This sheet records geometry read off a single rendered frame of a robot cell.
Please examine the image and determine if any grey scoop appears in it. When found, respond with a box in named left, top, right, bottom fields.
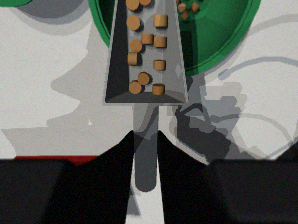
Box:
left=102, top=0, right=189, bottom=192

